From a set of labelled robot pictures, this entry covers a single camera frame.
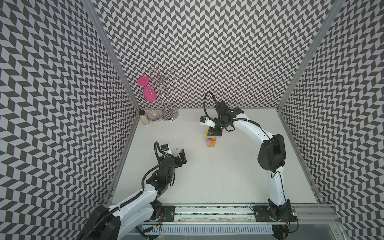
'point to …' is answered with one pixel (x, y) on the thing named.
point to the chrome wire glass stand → (164, 81)
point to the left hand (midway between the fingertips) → (177, 151)
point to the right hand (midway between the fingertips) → (210, 133)
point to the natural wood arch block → (213, 137)
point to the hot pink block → (208, 141)
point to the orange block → (213, 142)
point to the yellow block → (206, 133)
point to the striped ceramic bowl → (155, 115)
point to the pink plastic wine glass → (149, 92)
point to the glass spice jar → (144, 118)
